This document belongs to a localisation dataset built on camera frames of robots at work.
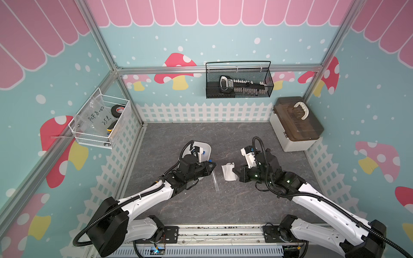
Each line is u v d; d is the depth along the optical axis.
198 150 0.75
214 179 0.78
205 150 1.03
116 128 0.67
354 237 0.40
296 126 1.01
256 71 0.90
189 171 0.62
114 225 0.41
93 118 0.67
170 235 0.74
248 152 0.65
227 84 0.89
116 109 0.80
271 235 0.74
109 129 0.65
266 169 0.53
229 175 0.74
